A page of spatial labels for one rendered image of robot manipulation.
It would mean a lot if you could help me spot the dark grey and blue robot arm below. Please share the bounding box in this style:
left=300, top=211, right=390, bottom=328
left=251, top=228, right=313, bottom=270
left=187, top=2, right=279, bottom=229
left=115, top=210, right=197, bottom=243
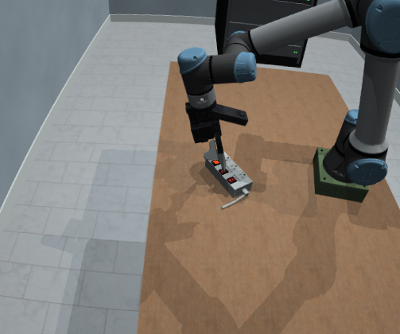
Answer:
left=177, top=0, right=400, bottom=185

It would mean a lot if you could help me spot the white power strip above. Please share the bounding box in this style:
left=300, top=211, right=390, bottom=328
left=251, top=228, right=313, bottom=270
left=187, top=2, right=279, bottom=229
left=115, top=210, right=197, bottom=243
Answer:
left=205, top=152, right=253, bottom=209

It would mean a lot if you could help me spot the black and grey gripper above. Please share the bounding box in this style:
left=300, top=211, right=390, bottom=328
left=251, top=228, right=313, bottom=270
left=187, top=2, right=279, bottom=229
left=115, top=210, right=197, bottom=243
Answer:
left=185, top=100, right=226, bottom=173

